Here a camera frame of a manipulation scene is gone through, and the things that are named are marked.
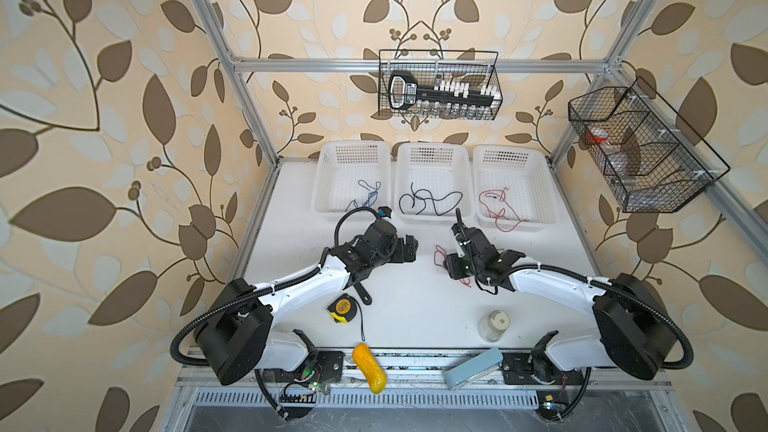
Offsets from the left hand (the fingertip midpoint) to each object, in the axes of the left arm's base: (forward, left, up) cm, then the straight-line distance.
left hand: (409, 242), depth 83 cm
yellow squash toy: (-31, +8, -9) cm, 33 cm away
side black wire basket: (+14, -59, +22) cm, 64 cm away
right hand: (-2, -13, -9) cm, 16 cm away
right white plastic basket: (+31, -40, -13) cm, 52 cm away
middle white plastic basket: (+35, -9, -13) cm, 38 cm away
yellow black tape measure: (-16, +17, -10) cm, 25 cm away
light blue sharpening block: (-29, -16, -9) cm, 34 cm away
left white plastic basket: (+36, +22, -13) cm, 44 cm away
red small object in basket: (+24, -51, +19) cm, 60 cm away
